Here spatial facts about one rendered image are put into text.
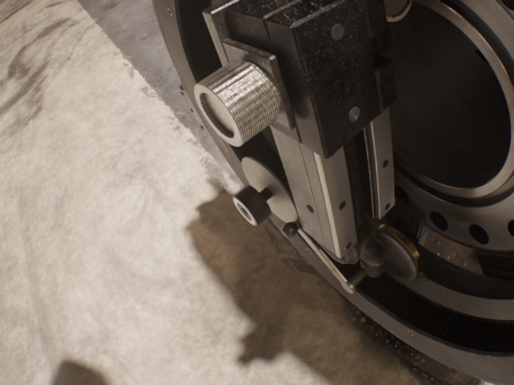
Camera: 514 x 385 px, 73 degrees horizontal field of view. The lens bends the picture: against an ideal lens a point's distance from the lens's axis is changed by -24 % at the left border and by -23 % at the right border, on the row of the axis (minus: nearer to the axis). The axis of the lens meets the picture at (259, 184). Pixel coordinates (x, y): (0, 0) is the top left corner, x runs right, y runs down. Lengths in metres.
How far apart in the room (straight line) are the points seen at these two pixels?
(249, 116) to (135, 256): 1.01
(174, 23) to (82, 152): 1.19
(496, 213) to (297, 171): 0.24
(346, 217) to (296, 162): 0.09
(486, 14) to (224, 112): 0.23
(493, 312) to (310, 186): 0.28
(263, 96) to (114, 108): 1.58
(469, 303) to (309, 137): 0.36
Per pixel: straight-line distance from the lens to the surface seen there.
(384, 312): 0.60
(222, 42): 0.26
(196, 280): 1.09
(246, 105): 0.22
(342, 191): 0.44
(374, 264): 0.57
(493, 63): 0.38
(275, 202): 0.60
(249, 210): 0.56
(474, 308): 0.54
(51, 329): 1.28
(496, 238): 0.53
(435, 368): 0.93
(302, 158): 0.41
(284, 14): 0.22
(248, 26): 0.24
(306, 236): 0.57
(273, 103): 0.23
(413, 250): 0.54
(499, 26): 0.36
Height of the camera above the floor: 0.89
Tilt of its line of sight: 48 degrees down
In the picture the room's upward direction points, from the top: 20 degrees counter-clockwise
